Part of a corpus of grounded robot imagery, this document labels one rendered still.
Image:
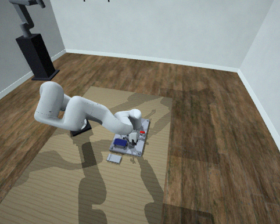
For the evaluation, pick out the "blue plate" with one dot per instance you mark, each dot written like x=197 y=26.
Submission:
x=120 y=142

